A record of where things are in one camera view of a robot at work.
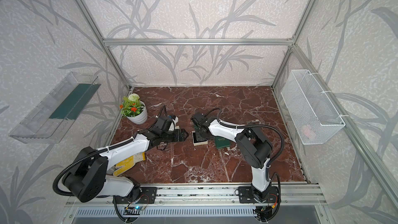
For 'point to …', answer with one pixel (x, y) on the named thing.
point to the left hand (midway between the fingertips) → (184, 135)
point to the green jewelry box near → (221, 142)
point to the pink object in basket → (307, 130)
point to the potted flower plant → (135, 110)
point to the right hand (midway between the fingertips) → (200, 135)
